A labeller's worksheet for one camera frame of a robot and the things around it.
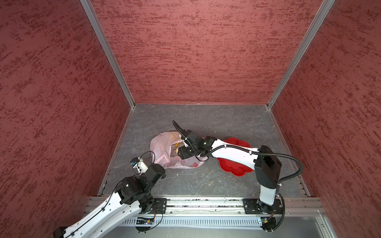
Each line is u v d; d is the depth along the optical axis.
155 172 0.55
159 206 0.74
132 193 0.50
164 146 0.84
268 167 0.46
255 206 0.74
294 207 0.76
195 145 0.63
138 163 0.66
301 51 0.88
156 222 0.71
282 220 0.69
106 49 0.87
